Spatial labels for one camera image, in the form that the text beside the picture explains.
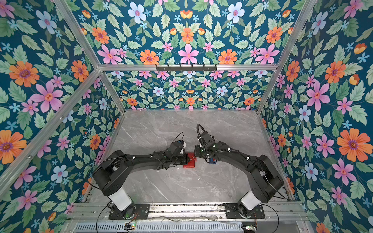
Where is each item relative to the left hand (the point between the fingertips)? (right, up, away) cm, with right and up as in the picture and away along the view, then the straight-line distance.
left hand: (192, 158), depth 90 cm
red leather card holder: (-1, -3, 0) cm, 3 cm away
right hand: (+3, +6, -2) cm, 7 cm away
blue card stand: (+12, -2, +1) cm, 12 cm away
